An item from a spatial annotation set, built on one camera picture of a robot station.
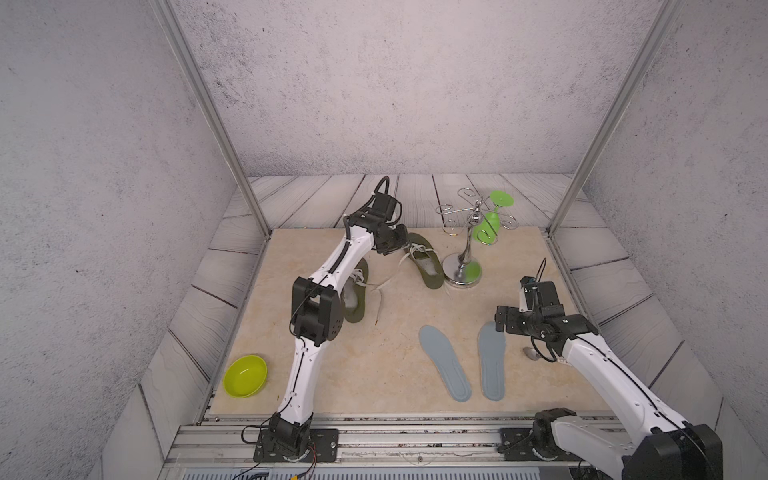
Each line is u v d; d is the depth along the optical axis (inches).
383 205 30.4
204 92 32.7
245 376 33.1
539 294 25.1
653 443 15.7
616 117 34.4
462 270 42.3
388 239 32.6
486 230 32.6
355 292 38.8
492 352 35.1
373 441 29.2
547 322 23.4
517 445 28.1
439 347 36.0
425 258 41.9
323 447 28.7
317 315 23.0
